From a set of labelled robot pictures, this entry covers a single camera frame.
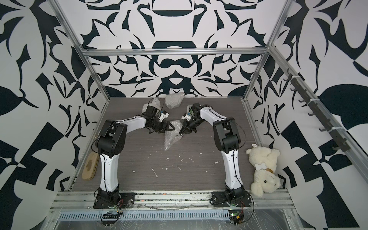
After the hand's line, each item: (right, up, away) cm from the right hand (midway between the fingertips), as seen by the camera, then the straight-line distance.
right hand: (180, 130), depth 93 cm
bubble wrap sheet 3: (-5, -3, -4) cm, 7 cm away
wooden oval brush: (-51, -19, -10) cm, 55 cm away
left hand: (-6, +2, +6) cm, 9 cm away
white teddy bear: (+46, -14, -14) cm, 50 cm away
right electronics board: (+28, -39, -22) cm, 53 cm away
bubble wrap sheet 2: (-5, +20, +15) cm, 26 cm away
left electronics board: (-34, -42, -20) cm, 58 cm away
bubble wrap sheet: (-19, +18, +13) cm, 29 cm away
